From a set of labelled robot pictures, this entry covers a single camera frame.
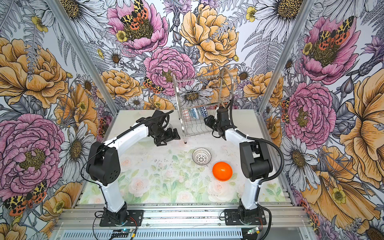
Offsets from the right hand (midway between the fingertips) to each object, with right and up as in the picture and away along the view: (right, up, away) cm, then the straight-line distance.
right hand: (205, 123), depth 97 cm
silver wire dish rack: (-4, +21, +19) cm, 28 cm away
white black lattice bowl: (-2, -21, -3) cm, 21 cm away
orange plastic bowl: (+9, -27, -10) cm, 31 cm away
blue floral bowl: (-7, +7, +8) cm, 12 cm away
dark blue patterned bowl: (-13, +5, +5) cm, 15 cm away
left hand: (-20, -12, -7) cm, 24 cm away
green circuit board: (+21, -51, -25) cm, 61 cm away
